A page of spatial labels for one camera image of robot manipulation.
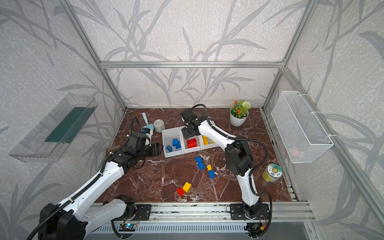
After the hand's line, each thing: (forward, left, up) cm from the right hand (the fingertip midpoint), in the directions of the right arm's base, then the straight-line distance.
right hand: (189, 127), depth 93 cm
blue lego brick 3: (-16, -6, -11) cm, 20 cm away
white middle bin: (-4, -6, -7) cm, 10 cm away
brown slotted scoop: (-9, +50, -11) cm, 52 cm away
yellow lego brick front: (-33, +1, -10) cm, 34 cm away
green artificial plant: (+13, -33, +3) cm, 36 cm away
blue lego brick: (-9, +13, -10) cm, 19 cm away
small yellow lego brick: (-21, -12, -12) cm, 27 cm away
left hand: (-13, +15, +4) cm, 20 cm away
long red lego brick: (-5, -1, -10) cm, 11 cm away
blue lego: (-7, +8, -7) cm, 13 cm away
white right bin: (-6, -14, -10) cm, 18 cm away
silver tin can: (+8, +23, -8) cm, 25 cm away
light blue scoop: (+11, +31, -11) cm, 34 cm away
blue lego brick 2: (-25, -13, -11) cm, 31 cm away
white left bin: (0, +15, -8) cm, 17 cm away
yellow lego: (-4, -10, -10) cm, 15 cm away
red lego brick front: (-34, +4, -12) cm, 37 cm away
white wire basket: (-20, -50, +23) cm, 59 cm away
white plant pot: (+9, -32, -5) cm, 34 cm away
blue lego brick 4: (-20, -7, -11) cm, 24 cm away
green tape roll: (-27, -45, -4) cm, 53 cm away
